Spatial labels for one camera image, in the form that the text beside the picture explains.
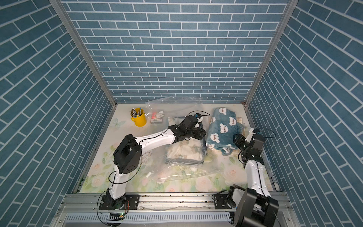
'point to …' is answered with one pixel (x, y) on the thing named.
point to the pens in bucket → (133, 112)
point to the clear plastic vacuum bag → (174, 109)
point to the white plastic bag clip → (160, 115)
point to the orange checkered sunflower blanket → (238, 119)
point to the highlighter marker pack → (154, 119)
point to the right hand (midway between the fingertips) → (238, 135)
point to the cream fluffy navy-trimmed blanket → (187, 150)
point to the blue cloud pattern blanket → (223, 126)
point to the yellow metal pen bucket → (141, 120)
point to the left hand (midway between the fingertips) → (207, 134)
